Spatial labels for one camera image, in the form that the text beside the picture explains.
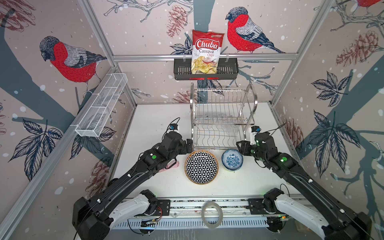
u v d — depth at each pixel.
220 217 0.68
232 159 0.86
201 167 0.86
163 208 0.73
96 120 0.73
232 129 0.94
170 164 0.61
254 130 0.68
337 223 0.39
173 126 0.66
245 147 0.67
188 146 0.68
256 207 0.73
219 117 0.95
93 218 0.37
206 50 0.83
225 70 0.95
